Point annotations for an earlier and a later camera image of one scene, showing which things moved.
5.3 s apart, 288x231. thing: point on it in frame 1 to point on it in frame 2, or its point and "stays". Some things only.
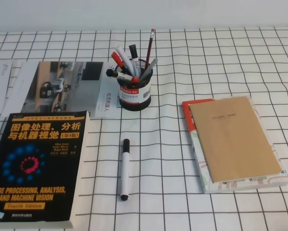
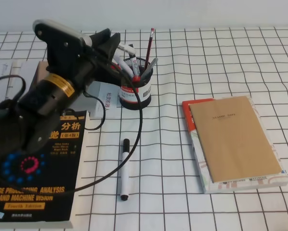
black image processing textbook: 36,169 stays
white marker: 118,48 to 123,65
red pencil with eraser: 150,47 stays
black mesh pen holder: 135,96 stays
